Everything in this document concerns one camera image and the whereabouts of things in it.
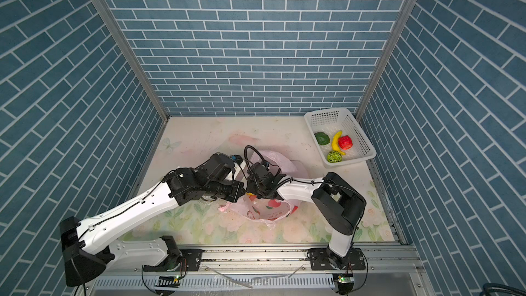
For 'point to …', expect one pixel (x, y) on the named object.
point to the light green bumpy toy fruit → (334, 157)
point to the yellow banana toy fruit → (335, 143)
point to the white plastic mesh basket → (324, 120)
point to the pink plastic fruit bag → (266, 211)
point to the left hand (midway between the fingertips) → (251, 196)
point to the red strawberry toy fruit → (345, 142)
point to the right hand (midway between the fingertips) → (248, 188)
